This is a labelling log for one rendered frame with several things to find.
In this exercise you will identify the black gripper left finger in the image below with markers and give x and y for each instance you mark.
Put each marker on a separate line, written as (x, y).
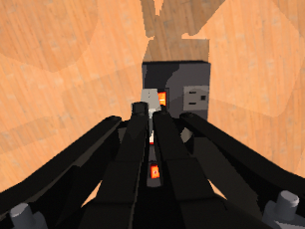
(62, 185)

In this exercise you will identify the black power strip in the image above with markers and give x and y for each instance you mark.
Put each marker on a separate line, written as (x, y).
(183, 87)

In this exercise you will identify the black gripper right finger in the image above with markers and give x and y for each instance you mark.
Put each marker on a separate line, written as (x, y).
(190, 152)

